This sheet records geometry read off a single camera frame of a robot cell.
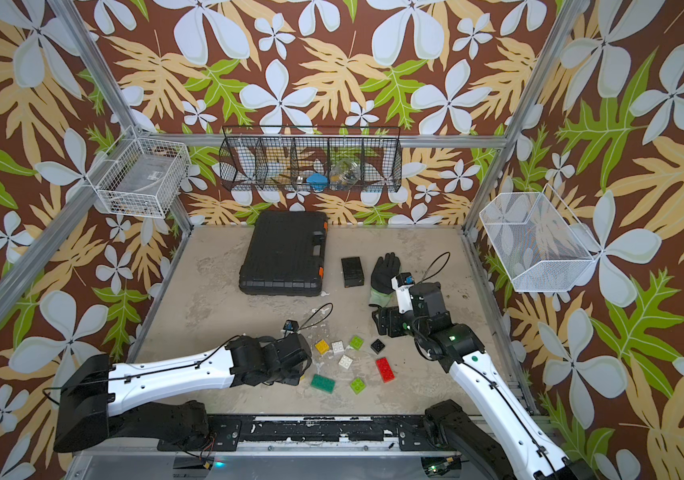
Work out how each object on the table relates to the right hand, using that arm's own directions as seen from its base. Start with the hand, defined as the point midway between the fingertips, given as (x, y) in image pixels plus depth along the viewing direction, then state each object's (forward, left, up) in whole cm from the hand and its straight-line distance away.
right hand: (383, 311), depth 77 cm
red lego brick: (-10, -1, -16) cm, 19 cm away
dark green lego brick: (-13, +16, -17) cm, 27 cm away
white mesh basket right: (+17, -43, +9) cm, 47 cm away
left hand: (-11, +22, -11) cm, 27 cm away
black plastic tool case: (+27, +30, -9) cm, 42 cm away
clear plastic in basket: (+45, +10, +11) cm, 47 cm away
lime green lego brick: (-2, +7, -16) cm, 17 cm away
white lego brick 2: (-8, +10, -15) cm, 20 cm away
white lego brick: (-4, +12, -15) cm, 20 cm away
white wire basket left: (+35, +70, +17) cm, 80 cm away
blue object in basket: (+39, +18, +12) cm, 45 cm away
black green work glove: (+25, -4, -15) cm, 29 cm away
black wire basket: (+48, +18, +15) cm, 53 cm away
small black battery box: (+21, +7, -12) cm, 25 cm away
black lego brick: (-3, 0, -17) cm, 17 cm away
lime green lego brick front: (-14, +7, -16) cm, 22 cm away
